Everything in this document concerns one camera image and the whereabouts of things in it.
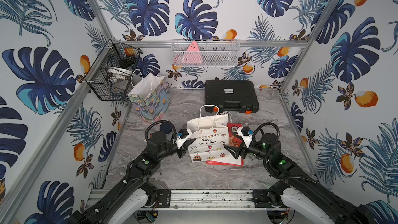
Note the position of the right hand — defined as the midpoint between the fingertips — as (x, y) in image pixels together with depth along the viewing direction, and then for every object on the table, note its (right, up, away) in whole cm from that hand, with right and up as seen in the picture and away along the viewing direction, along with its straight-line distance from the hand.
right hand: (230, 138), depth 75 cm
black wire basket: (-63, +32, +8) cm, 72 cm away
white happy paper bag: (-10, +4, -5) cm, 12 cm away
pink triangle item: (-19, +45, +14) cm, 51 cm away
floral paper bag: (-42, +21, +9) cm, 47 cm away
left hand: (-18, +1, -3) cm, 18 cm away
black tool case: (+6, +23, +32) cm, 39 cm away
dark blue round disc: (-36, +2, +21) cm, 42 cm away
